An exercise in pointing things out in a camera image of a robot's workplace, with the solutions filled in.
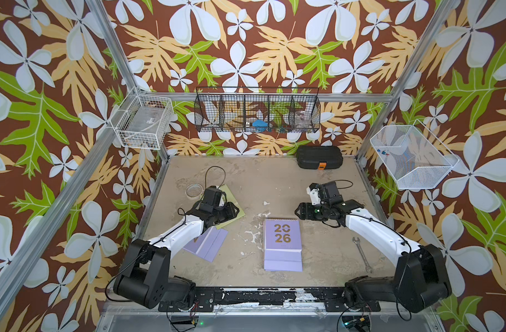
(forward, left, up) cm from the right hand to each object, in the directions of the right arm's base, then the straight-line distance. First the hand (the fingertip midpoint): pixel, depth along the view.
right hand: (300, 211), depth 87 cm
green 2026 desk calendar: (+13, +32, -10) cm, 36 cm away
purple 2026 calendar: (-14, +8, -6) cm, 17 cm away
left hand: (+2, +26, -1) cm, 27 cm away
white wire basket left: (+29, +67, +25) cm, 77 cm away
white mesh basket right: (+14, -45, +17) cm, 50 cm away
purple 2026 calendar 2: (-11, +39, -9) cm, 42 cm away
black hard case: (+41, -19, -9) cm, 46 cm away
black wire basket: (+43, -1, +21) cm, 48 cm away
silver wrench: (-20, -26, -11) cm, 34 cm away
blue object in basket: (+34, +17, +19) cm, 43 cm away
